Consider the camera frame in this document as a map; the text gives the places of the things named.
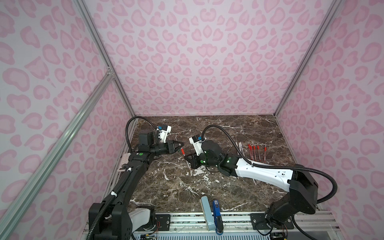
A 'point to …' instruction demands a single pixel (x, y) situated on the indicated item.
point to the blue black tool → (217, 217)
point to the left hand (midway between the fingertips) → (183, 142)
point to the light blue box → (210, 222)
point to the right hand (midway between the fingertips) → (185, 157)
